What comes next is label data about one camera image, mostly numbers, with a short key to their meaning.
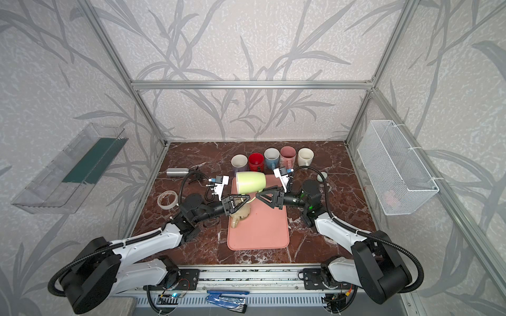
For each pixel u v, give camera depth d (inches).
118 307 25.9
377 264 16.4
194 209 23.1
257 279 29.7
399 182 24.0
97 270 16.2
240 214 33.1
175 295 27.9
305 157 40.6
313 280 28.7
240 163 41.3
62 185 25.4
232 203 26.8
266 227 33.5
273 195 26.1
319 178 41.2
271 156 41.6
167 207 36.8
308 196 24.1
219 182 26.8
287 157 39.4
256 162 42.2
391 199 28.9
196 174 41.0
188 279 28.5
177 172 40.3
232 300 26.8
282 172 27.2
